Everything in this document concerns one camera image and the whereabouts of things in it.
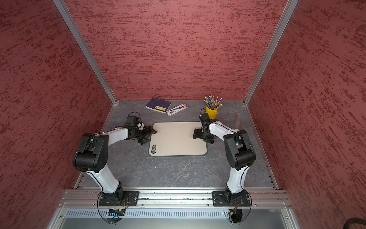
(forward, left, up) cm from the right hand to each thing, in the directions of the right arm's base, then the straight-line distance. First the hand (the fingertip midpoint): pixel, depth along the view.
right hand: (199, 140), depth 95 cm
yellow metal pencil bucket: (+20, -11, +5) cm, 23 cm away
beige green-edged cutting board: (0, +16, +3) cm, 16 cm away
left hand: (+2, +31, +2) cm, 31 cm away
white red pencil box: (+29, +16, 0) cm, 33 cm away
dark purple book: (+35, +32, 0) cm, 47 cm away
